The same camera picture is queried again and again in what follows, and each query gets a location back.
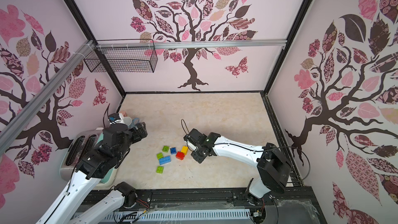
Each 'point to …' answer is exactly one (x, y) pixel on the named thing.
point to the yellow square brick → (184, 150)
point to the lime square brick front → (159, 169)
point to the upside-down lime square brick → (166, 149)
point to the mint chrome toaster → (73, 149)
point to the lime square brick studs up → (159, 155)
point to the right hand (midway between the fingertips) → (197, 152)
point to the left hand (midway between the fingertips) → (137, 130)
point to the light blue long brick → (165, 160)
